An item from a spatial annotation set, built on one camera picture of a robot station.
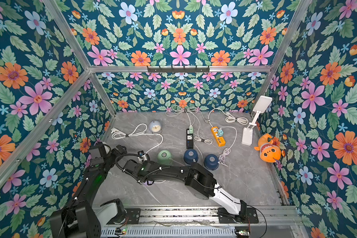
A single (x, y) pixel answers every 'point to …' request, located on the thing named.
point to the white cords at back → (177, 109)
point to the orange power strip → (220, 140)
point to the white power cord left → (139, 130)
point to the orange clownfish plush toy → (269, 152)
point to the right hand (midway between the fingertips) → (149, 168)
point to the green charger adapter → (191, 130)
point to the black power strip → (189, 140)
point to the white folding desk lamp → (261, 106)
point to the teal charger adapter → (220, 133)
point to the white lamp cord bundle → (231, 118)
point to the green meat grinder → (165, 157)
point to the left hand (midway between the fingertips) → (122, 150)
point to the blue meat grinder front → (211, 162)
